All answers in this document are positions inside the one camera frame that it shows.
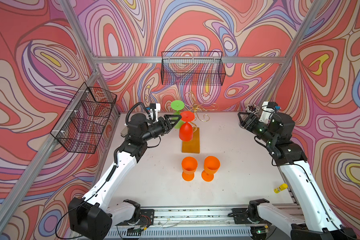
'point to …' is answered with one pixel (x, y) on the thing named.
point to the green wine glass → (178, 105)
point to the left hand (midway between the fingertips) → (181, 119)
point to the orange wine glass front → (211, 164)
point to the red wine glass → (186, 129)
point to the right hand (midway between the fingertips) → (241, 118)
